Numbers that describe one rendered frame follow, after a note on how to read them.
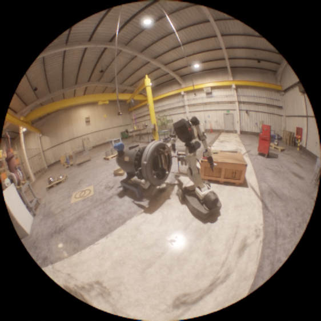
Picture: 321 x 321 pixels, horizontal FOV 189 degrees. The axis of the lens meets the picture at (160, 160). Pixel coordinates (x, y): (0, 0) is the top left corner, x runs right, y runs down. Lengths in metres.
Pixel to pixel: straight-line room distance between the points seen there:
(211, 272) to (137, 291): 0.73
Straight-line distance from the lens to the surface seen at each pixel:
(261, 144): 4.45
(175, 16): 8.31
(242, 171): 2.09
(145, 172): 1.36
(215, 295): 1.29
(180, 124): 1.43
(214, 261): 1.27
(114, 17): 7.85
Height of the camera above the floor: 1.21
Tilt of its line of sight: 20 degrees down
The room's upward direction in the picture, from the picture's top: 9 degrees counter-clockwise
